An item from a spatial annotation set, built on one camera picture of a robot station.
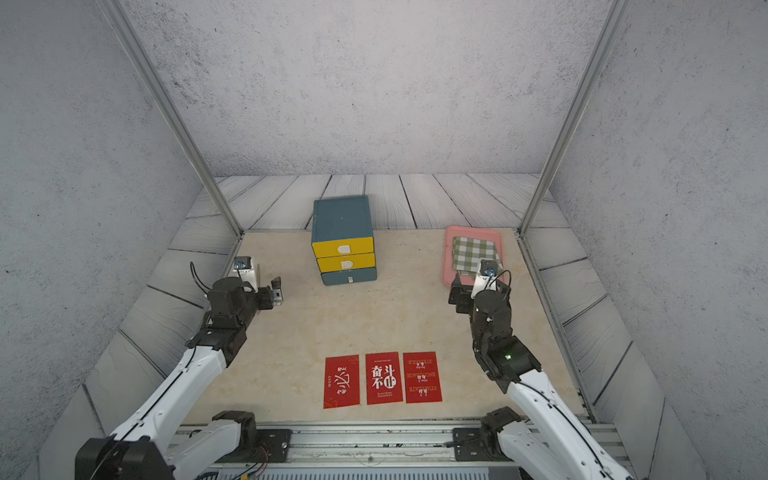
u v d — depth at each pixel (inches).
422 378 33.2
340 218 37.7
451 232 48.2
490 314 20.6
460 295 26.1
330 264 37.6
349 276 40.0
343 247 35.5
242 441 25.1
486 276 24.2
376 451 28.6
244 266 27.4
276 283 30.8
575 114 34.3
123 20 28.1
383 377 33.2
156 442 16.2
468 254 44.0
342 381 33.2
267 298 29.2
